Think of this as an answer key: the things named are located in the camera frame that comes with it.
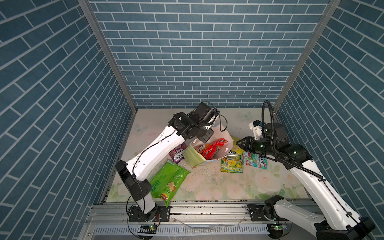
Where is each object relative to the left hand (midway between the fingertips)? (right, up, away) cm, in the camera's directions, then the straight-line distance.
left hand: (207, 132), depth 72 cm
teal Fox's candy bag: (+27, -18, +19) cm, 37 cm away
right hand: (+14, -4, -2) cm, 14 cm away
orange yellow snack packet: (-3, -10, +12) cm, 16 cm away
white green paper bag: (-6, -13, +2) cm, 15 cm away
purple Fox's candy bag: (-18, -15, +21) cm, 32 cm away
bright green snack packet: (-21, -28, +9) cm, 36 cm away
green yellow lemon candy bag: (+16, -20, +17) cm, 31 cm away
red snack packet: (+1, -11, +5) cm, 12 cm away
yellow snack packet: (+13, -7, -2) cm, 15 cm away
